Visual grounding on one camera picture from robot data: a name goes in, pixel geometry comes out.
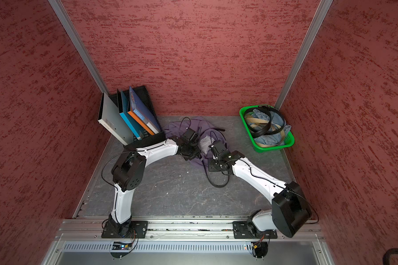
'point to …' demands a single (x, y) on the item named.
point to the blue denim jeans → (276, 118)
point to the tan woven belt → (275, 127)
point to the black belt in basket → (256, 134)
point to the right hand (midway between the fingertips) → (212, 168)
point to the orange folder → (142, 123)
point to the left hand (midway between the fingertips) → (199, 155)
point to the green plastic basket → (289, 141)
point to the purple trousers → (209, 135)
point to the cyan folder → (137, 130)
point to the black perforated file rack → (146, 104)
